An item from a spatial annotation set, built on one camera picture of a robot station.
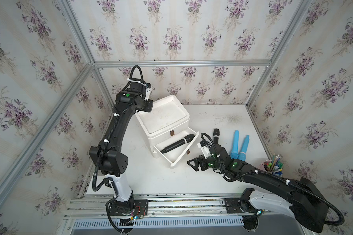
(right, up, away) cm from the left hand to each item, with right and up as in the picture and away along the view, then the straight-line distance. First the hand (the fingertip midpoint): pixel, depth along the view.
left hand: (147, 106), depth 82 cm
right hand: (+27, -30, -2) cm, 41 cm away
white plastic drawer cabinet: (+12, -9, -3) cm, 16 cm away
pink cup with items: (+68, -33, -5) cm, 76 cm away
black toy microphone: (+44, -19, +16) cm, 50 cm away
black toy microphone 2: (+22, -20, +4) cm, 30 cm away
